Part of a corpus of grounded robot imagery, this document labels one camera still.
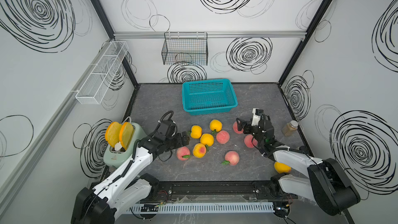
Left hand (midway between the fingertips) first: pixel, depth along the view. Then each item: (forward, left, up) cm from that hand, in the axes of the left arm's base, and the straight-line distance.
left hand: (183, 140), depth 80 cm
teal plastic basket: (+39, -14, -9) cm, 42 cm away
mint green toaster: (-11, +29, +5) cm, 32 cm away
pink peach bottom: (-6, -26, -4) cm, 27 cm away
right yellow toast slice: (-2, +26, +10) cm, 28 cm away
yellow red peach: (-3, -8, -4) cm, 10 cm away
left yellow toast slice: (-3, +31, +11) cm, 34 cm away
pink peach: (-5, 0, -4) cm, 6 cm away
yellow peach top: (+13, -18, -4) cm, 22 cm away
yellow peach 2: (+4, -13, -5) cm, 14 cm away
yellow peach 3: (-11, -49, -3) cm, 51 cm away
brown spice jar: (+10, -59, -2) cm, 60 cm away
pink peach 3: (+3, -36, -4) cm, 36 cm away
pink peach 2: (+5, -22, -4) cm, 23 cm away
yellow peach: (+8, -7, -4) cm, 11 cm away
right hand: (+13, -34, +2) cm, 36 cm away
